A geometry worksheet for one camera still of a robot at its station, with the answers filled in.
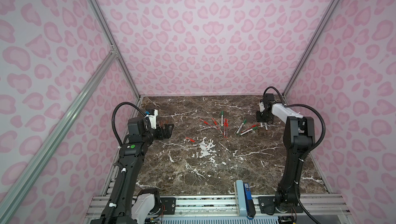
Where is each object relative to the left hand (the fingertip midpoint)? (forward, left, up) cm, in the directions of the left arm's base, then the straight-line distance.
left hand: (165, 123), depth 77 cm
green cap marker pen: (+15, -47, -22) cm, 54 cm away
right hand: (+16, -58, -20) cm, 64 cm away
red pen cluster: (+12, -35, -23) cm, 43 cm away
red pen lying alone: (+2, -11, -22) cm, 25 cm away
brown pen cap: (+16, +5, -22) cm, 28 cm away
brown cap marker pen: (+8, -60, -23) cm, 65 cm away
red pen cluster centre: (+13, -33, -22) cm, 42 cm away
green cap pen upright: (+23, -33, -23) cm, 46 cm away
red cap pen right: (+11, -52, -22) cm, 58 cm away
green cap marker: (+10, -53, -22) cm, 58 cm away
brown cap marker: (+11, -57, -21) cm, 62 cm away
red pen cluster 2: (+15, -27, -22) cm, 37 cm away
